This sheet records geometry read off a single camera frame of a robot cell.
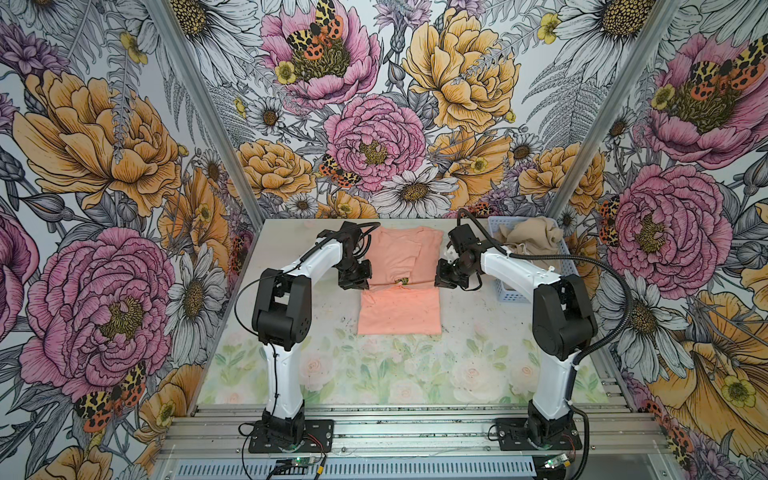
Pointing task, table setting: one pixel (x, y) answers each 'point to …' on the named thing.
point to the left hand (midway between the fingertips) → (366, 292)
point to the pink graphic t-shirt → (402, 298)
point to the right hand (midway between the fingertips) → (437, 289)
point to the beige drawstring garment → (534, 236)
